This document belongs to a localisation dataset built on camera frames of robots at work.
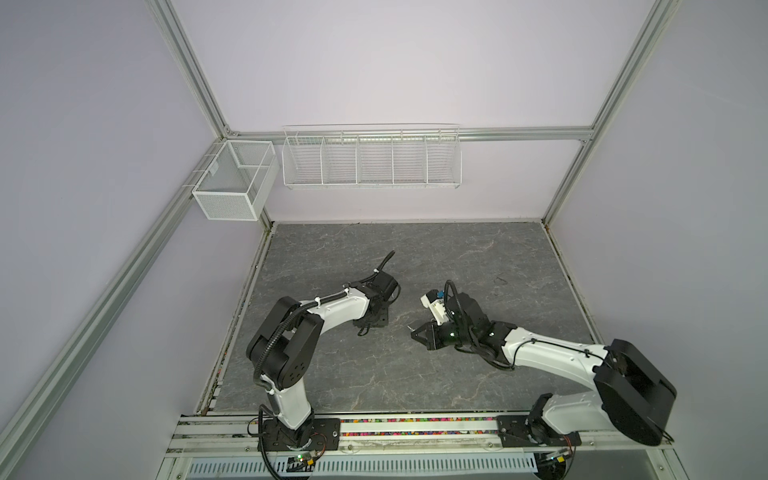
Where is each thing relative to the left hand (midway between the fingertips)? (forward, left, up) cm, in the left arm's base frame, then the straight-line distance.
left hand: (375, 322), depth 92 cm
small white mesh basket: (+44, +44, +23) cm, 66 cm away
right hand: (-9, -10, +9) cm, 16 cm away
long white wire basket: (+45, -2, +30) cm, 54 cm away
